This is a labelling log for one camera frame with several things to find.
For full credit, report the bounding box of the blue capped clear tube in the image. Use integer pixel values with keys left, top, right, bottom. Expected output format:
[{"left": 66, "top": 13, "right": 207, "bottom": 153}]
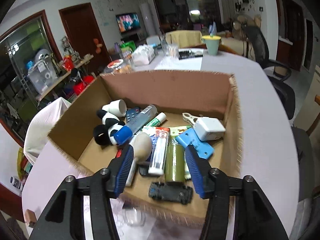
[{"left": 114, "top": 105, "right": 158, "bottom": 145}]

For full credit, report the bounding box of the beige seashell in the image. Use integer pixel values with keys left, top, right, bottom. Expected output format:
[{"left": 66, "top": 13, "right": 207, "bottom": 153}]
[{"left": 130, "top": 132, "right": 152, "bottom": 163}]

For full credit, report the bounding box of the white floral table mat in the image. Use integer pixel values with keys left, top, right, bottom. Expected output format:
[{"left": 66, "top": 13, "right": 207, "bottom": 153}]
[{"left": 83, "top": 196, "right": 156, "bottom": 239}]

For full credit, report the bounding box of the black toy car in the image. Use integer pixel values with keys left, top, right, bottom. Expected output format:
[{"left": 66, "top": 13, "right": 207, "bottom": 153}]
[{"left": 148, "top": 182, "right": 193, "bottom": 205}]

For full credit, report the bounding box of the white covered chair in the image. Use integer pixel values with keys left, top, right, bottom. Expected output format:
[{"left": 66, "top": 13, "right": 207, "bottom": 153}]
[{"left": 23, "top": 97, "right": 71, "bottom": 165}]

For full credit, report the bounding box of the black white plush toy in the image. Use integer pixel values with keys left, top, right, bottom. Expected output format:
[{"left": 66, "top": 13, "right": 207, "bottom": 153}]
[{"left": 93, "top": 109, "right": 125, "bottom": 146}]

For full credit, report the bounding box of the white power adapter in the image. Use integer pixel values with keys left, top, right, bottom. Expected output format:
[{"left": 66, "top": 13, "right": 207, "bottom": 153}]
[{"left": 193, "top": 117, "right": 226, "bottom": 141}]

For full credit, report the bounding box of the green cylinder roll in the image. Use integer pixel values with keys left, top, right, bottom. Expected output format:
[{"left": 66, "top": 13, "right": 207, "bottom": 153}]
[{"left": 165, "top": 143, "right": 185, "bottom": 184}]

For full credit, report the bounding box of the cream plastic clip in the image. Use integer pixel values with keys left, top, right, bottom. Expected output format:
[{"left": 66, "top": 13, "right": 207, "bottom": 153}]
[{"left": 182, "top": 112, "right": 200, "bottom": 126}]

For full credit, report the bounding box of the white paper cup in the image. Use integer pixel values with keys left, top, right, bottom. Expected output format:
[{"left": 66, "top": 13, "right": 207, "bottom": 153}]
[{"left": 102, "top": 99, "right": 127, "bottom": 118}]

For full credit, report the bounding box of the white red toothpaste box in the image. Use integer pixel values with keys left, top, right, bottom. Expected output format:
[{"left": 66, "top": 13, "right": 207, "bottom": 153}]
[{"left": 142, "top": 126, "right": 170, "bottom": 176}]

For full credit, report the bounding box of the blue calculator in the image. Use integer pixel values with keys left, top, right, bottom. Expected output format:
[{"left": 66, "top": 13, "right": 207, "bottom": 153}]
[{"left": 125, "top": 107, "right": 140, "bottom": 123}]

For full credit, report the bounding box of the white green tube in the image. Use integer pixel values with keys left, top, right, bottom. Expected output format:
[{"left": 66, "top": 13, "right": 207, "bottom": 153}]
[{"left": 146, "top": 112, "right": 167, "bottom": 127}]

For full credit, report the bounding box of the brown cardboard box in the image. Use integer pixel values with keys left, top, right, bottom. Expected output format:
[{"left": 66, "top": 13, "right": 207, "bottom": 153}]
[{"left": 47, "top": 69, "right": 243, "bottom": 227}]

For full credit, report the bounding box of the black office chair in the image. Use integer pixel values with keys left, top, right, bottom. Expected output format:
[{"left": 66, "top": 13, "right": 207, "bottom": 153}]
[{"left": 242, "top": 25, "right": 296, "bottom": 120}]

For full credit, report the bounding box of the green cup yellow lid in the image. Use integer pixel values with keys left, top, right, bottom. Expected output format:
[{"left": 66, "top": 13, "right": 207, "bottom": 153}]
[{"left": 202, "top": 35, "right": 221, "bottom": 56}]

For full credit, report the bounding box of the white tissue pack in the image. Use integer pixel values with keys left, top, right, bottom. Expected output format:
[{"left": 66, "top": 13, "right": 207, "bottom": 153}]
[{"left": 131, "top": 44, "right": 155, "bottom": 66}]

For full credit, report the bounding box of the dark red door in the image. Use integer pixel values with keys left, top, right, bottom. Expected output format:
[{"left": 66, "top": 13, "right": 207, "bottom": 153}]
[{"left": 59, "top": 3, "right": 111, "bottom": 74}]

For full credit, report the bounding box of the television screen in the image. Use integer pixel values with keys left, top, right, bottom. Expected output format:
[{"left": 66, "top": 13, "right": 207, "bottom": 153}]
[{"left": 116, "top": 12, "right": 141, "bottom": 34}]

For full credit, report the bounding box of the blue plastic bracket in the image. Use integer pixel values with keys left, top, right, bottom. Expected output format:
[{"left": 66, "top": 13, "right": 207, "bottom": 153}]
[{"left": 176, "top": 128, "right": 214, "bottom": 159}]

